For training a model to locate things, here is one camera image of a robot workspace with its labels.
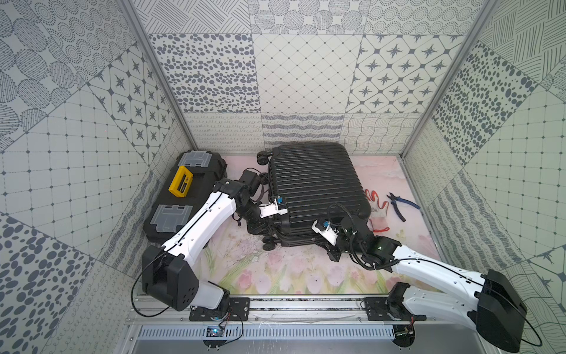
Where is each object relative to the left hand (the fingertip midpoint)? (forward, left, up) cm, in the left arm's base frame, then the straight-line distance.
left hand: (273, 227), depth 76 cm
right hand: (-2, -16, -7) cm, 18 cm away
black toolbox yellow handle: (+18, +36, +1) cm, 40 cm away
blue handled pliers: (+24, -56, -16) cm, 63 cm away
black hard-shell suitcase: (+17, -14, +6) cm, 23 cm away
